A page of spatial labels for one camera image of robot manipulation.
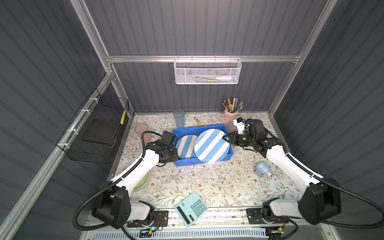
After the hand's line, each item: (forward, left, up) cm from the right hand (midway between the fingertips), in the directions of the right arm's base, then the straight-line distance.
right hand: (225, 138), depth 80 cm
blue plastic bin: (+19, +16, -18) cm, 31 cm away
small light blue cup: (-10, -22, -16) cm, 29 cm away
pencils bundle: (+36, -12, -10) cm, 39 cm away
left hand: (-5, +29, -10) cm, 31 cm away
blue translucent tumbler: (+24, +27, -7) cm, 36 cm away
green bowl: (-19, +44, -14) cm, 50 cm away
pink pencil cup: (+29, -8, -14) cm, 33 cm away
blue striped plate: (-3, +8, -3) cm, 9 cm away
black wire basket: (+16, +69, +10) cm, 71 cm away
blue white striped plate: (+6, +23, -17) cm, 29 cm away
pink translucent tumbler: (+24, +59, -20) cm, 67 cm away
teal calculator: (-30, +18, -19) cm, 40 cm away
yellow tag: (+10, +56, +6) cm, 58 cm away
